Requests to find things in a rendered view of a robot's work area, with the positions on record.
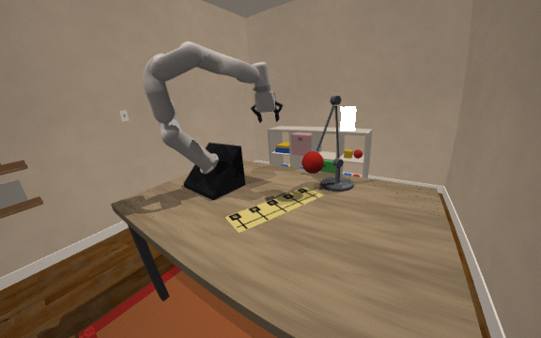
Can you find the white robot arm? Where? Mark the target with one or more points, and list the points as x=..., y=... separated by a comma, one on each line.
x=164, y=67

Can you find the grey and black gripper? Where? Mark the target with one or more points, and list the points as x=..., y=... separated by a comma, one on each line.
x=265, y=102

